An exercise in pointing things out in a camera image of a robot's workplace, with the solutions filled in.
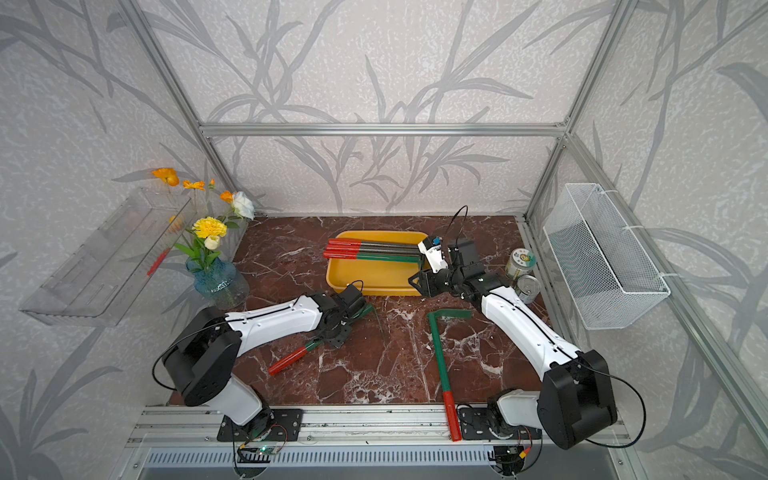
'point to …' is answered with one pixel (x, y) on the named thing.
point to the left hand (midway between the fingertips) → (335, 336)
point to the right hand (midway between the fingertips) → (415, 276)
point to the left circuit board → (260, 454)
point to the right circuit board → (511, 458)
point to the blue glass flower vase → (219, 284)
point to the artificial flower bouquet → (206, 230)
